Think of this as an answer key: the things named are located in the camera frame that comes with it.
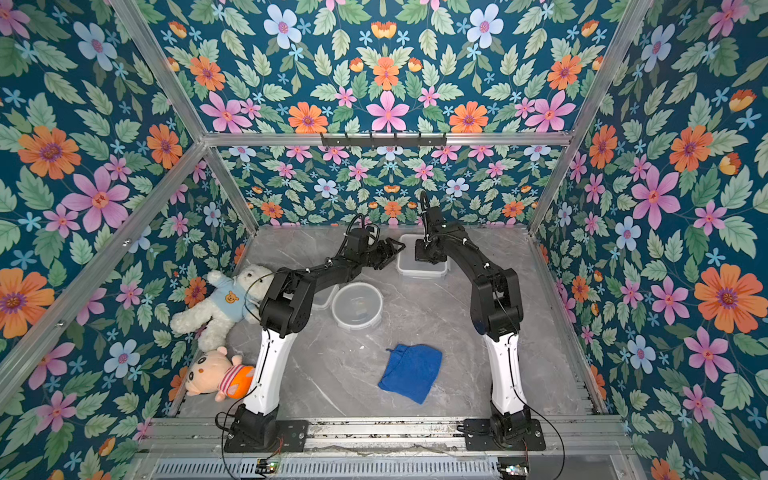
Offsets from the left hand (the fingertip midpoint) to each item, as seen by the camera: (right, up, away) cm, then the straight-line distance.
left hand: (403, 245), depth 102 cm
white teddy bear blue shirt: (-53, -17, -11) cm, 57 cm away
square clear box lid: (+2, -7, -1) cm, 7 cm away
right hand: (+10, -2, -1) cm, 10 cm away
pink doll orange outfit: (-49, -34, -25) cm, 65 cm away
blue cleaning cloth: (+2, -36, -19) cm, 41 cm away
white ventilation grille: (-18, -55, -31) cm, 65 cm away
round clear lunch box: (-14, -19, -10) cm, 26 cm away
